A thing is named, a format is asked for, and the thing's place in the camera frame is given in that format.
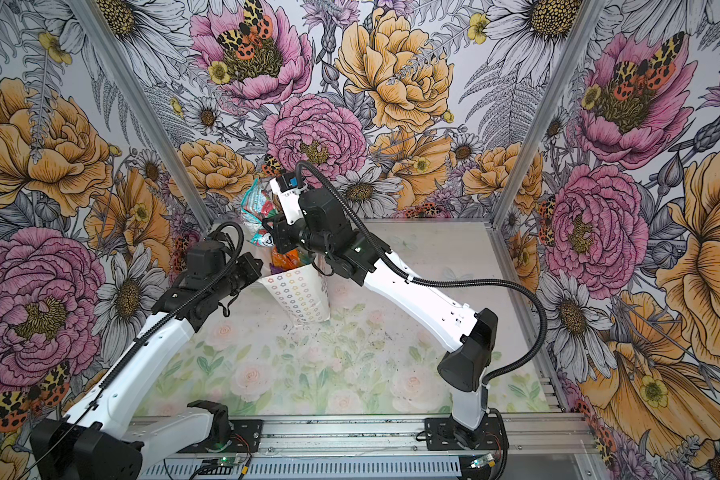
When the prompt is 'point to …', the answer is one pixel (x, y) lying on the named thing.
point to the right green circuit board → (484, 461)
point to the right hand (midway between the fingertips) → (268, 230)
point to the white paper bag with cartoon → (304, 293)
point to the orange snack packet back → (285, 261)
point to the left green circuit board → (224, 461)
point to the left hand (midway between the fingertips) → (263, 270)
